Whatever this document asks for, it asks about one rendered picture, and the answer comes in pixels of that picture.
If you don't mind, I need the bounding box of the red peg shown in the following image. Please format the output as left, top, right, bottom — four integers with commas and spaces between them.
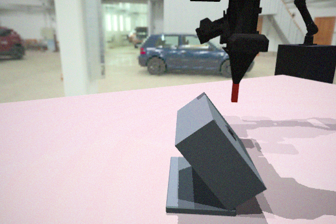
231, 80, 239, 102

